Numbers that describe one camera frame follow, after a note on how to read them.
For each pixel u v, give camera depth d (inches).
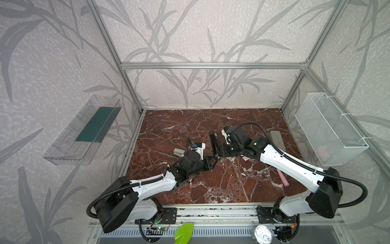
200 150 29.7
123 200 16.4
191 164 24.5
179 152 36.9
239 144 22.7
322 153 28.6
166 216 28.6
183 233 27.1
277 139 39.0
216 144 31.7
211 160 28.8
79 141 25.2
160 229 27.8
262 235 25.4
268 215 28.9
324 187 16.0
